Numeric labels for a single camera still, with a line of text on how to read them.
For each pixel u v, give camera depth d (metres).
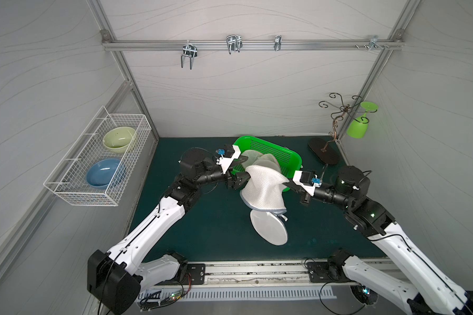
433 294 0.39
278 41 0.72
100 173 0.65
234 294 0.70
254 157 1.08
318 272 0.73
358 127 0.93
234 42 0.76
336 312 0.66
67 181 0.58
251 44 0.78
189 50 0.78
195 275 0.74
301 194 0.54
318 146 1.15
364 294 0.71
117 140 0.73
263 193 0.53
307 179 0.47
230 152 0.55
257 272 0.75
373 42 0.76
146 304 0.69
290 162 1.05
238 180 0.58
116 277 0.37
